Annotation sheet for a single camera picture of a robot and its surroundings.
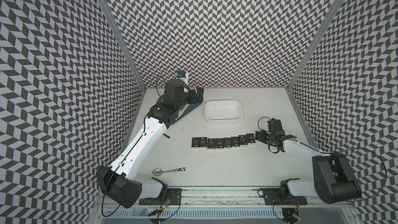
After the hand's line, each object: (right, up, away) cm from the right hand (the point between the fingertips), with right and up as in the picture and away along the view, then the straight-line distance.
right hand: (261, 138), depth 92 cm
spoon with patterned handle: (-58, -14, -14) cm, 61 cm away
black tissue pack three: (-30, -2, -3) cm, 30 cm away
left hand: (-38, +27, -19) cm, 51 cm away
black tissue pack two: (-35, -2, -3) cm, 35 cm away
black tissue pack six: (-16, -1, -3) cm, 17 cm away
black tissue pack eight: (-3, +2, -1) cm, 3 cm away
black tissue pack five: (-21, -2, -3) cm, 21 cm away
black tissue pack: (-7, 0, -1) cm, 7 cm away
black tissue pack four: (-25, -2, -3) cm, 25 cm away
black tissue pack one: (-39, -2, -3) cm, 39 cm away
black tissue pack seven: (-12, 0, -3) cm, 12 cm away
